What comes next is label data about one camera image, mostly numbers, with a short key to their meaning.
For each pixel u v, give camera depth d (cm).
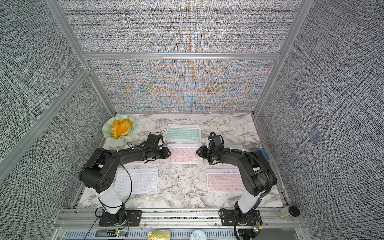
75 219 75
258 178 47
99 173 48
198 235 65
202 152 84
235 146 101
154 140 78
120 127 100
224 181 86
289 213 68
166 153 86
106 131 103
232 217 73
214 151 75
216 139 76
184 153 95
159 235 66
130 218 73
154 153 76
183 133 106
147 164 86
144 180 86
